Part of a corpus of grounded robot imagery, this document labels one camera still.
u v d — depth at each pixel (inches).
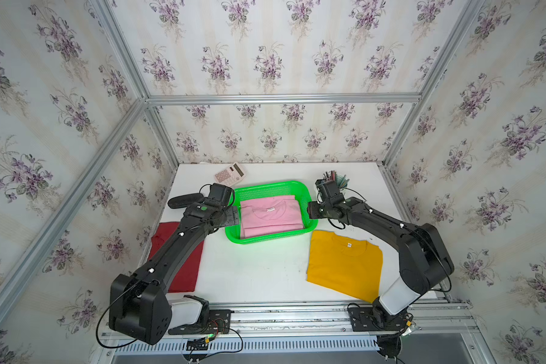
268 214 38.2
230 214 29.4
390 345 27.7
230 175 44.1
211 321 28.8
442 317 30.0
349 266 33.3
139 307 15.4
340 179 37.8
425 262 17.8
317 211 31.7
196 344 28.1
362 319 28.8
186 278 32.1
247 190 38.7
